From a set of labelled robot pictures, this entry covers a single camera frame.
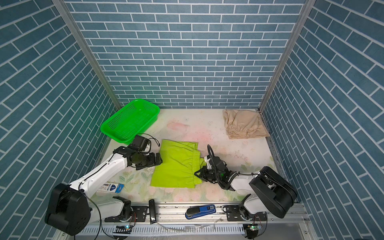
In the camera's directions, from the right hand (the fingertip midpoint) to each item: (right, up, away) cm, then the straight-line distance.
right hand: (192, 172), depth 84 cm
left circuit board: (-32, -24, -12) cm, 42 cm away
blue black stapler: (+1, -14, -13) cm, 20 cm away
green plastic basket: (-48, +30, +28) cm, 63 cm away
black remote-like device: (-19, -15, -12) cm, 27 cm away
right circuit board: (+30, -24, -12) cm, 40 cm away
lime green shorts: (-8, +6, +6) cm, 11 cm away
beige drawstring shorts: (+37, +27, +24) cm, 52 cm away
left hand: (-21, +6, 0) cm, 21 cm away
